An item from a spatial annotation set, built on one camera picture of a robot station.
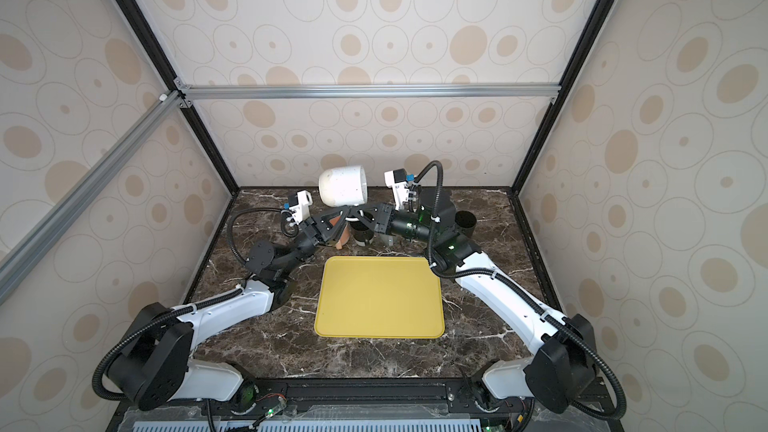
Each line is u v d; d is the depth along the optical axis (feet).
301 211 2.17
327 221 2.16
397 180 2.05
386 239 3.21
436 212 1.68
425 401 2.44
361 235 3.15
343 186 2.07
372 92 2.97
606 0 2.39
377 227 1.97
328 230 2.08
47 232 1.81
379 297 3.19
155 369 1.36
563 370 1.30
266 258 1.86
